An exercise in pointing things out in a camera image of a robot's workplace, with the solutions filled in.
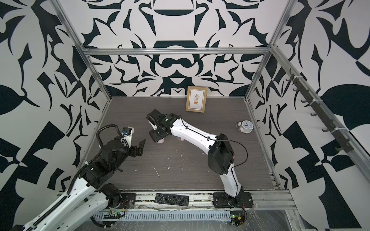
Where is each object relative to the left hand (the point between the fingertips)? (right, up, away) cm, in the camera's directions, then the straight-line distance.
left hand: (134, 135), depth 75 cm
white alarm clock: (+67, +3, +24) cm, 71 cm away
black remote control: (+22, -32, -2) cm, 39 cm away
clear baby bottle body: (+24, -4, +12) cm, 28 cm away
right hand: (+10, 0, +8) cm, 12 cm away
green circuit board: (+52, -39, -4) cm, 65 cm away
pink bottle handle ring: (+14, -3, +1) cm, 14 cm away
